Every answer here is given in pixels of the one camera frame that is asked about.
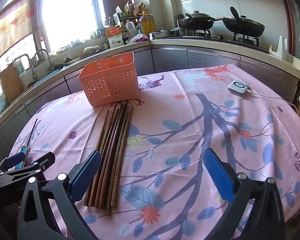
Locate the curved steel faucet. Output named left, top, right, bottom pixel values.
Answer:
left=34, top=49, right=55, bottom=71

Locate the yellow cooking oil bottle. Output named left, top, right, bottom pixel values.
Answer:
left=141, top=11, right=154, bottom=36

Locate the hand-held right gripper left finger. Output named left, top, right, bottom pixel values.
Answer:
left=17, top=149, right=102, bottom=240

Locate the white radish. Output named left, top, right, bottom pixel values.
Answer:
left=84, top=45, right=100, bottom=54

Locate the small white device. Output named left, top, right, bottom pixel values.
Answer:
left=227, top=79, right=251, bottom=97

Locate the gas stove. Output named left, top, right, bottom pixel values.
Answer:
left=150, top=29, right=270, bottom=53

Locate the yellow packet red label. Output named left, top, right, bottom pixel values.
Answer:
left=105, top=26, right=125, bottom=48

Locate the dark brown board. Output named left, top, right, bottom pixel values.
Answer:
left=100, top=0, right=131, bottom=18

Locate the white plastic stand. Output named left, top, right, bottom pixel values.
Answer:
left=269, top=35, right=289, bottom=61

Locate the printed window blind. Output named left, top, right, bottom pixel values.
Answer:
left=0, top=0, right=38, bottom=53

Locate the white plastic jug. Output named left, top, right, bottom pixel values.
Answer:
left=126, top=19, right=138, bottom=39

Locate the black pan with lid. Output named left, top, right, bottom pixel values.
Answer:
left=222, top=6, right=265, bottom=37

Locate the black wok with lid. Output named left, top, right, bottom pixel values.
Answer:
left=177, top=10, right=225, bottom=30

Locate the detergent bottle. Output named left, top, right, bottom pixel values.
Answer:
left=15, top=59, right=25, bottom=75

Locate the pink printed tablecloth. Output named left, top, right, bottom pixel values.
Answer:
left=9, top=64, right=300, bottom=240

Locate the pink plastic basket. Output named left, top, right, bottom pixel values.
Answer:
left=79, top=52, right=140, bottom=108

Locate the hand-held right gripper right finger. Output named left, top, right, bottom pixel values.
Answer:
left=203, top=147, right=286, bottom=240

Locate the pile of wooden chopsticks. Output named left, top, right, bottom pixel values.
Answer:
left=84, top=102, right=134, bottom=209

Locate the white cable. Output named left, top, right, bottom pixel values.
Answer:
left=249, top=89, right=298, bottom=108

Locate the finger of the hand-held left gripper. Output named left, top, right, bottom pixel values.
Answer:
left=0, top=153, right=25, bottom=178
left=0, top=152, right=56, bottom=181

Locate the thin black rod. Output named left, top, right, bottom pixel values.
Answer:
left=27, top=118, right=38, bottom=153

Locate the wooden cutting board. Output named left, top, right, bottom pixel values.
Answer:
left=0, top=65, right=24, bottom=100

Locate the large steel faucet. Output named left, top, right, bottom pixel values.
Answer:
left=14, top=54, right=38, bottom=81

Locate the row of snack packets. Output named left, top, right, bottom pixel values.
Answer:
left=124, top=1, right=150, bottom=17

